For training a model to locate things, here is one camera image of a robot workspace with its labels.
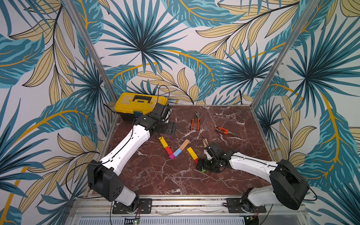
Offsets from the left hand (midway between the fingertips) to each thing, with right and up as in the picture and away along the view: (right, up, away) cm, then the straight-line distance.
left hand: (168, 129), depth 79 cm
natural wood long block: (+24, -11, +19) cm, 32 cm away
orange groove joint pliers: (+21, +9, +34) cm, 41 cm away
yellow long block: (+15, -17, +13) cm, 26 cm away
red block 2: (+17, -20, +8) cm, 28 cm away
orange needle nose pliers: (+39, -3, +25) cm, 46 cm away
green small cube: (+21, -25, +4) cm, 33 cm away
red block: (-1, -15, +15) cm, 21 cm away
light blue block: (+5, -16, +13) cm, 22 cm away
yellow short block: (-5, -10, +19) cm, 22 cm away
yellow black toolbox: (-27, +14, +14) cm, 34 cm away
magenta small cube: (+1, -18, +11) cm, 21 cm away
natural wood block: (+10, -12, +17) cm, 22 cm away
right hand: (+20, -24, +6) cm, 32 cm away
